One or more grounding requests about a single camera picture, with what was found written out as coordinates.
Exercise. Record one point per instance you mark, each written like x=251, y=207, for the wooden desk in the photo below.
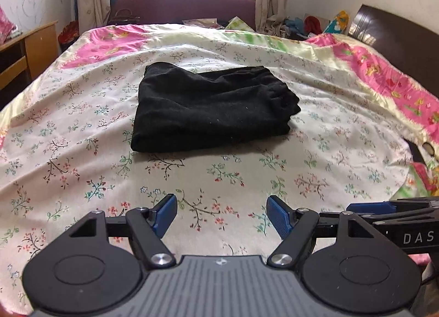
x=26, y=57

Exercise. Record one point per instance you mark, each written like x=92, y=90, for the dark red headboard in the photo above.
x=177, y=11

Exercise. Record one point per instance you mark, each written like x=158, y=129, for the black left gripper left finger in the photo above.
x=100, y=263

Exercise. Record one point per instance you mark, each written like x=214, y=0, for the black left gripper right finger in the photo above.
x=362, y=272

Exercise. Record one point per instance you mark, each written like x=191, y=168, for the cream pink quilt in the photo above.
x=360, y=63

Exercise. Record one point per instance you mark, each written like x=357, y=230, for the pile of colourful clothes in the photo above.
x=301, y=29

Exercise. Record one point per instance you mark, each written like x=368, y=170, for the black pants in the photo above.
x=183, y=111

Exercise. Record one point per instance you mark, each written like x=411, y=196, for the floral white bed sheet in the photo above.
x=230, y=227

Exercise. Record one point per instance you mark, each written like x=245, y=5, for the pink floral bag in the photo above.
x=6, y=27

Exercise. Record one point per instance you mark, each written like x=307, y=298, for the dark brown wooden board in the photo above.
x=411, y=48

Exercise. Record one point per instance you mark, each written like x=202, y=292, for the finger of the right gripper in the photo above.
x=379, y=208

